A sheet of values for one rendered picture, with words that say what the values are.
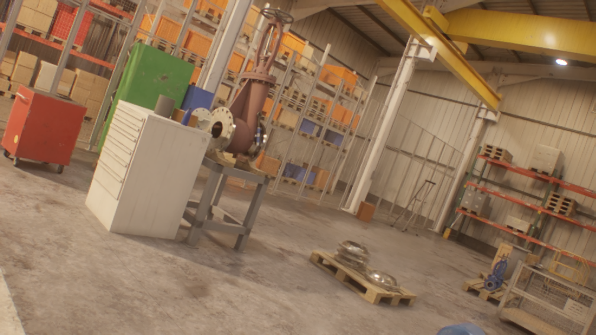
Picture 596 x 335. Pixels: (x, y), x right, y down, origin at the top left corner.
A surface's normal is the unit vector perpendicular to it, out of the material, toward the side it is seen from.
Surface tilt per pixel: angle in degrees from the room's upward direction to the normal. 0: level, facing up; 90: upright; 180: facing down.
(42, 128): 90
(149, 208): 90
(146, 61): 90
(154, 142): 90
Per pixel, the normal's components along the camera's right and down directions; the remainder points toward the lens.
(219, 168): 0.67, 0.29
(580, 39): -0.66, -0.21
